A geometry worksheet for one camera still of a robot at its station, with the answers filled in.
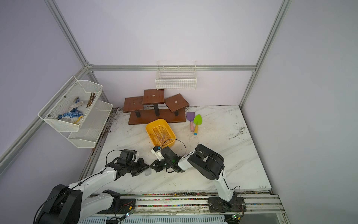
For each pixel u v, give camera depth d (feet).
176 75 3.14
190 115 3.77
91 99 2.68
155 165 2.63
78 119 2.34
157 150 2.74
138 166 2.51
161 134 3.41
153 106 3.42
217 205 2.40
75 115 2.35
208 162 1.74
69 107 2.43
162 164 2.62
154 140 3.28
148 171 2.79
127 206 2.41
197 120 3.67
